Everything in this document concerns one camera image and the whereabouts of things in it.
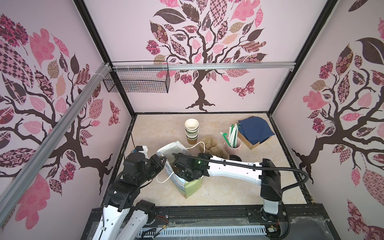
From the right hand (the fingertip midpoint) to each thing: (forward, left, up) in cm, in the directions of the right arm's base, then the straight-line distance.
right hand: (182, 177), depth 76 cm
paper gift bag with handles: (+8, +7, +12) cm, 16 cm away
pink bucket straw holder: (+18, -30, -5) cm, 36 cm away
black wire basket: (+58, +30, +23) cm, 69 cm away
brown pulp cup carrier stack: (+22, -16, -4) cm, 27 cm away
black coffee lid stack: (+15, -31, -8) cm, 36 cm away
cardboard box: (+24, -43, -8) cm, 50 cm away
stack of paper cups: (+26, -5, +6) cm, 27 cm away
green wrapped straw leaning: (+22, -24, +6) cm, 33 cm away
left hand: (+3, +6, +13) cm, 14 cm away
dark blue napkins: (+36, -50, -7) cm, 62 cm away
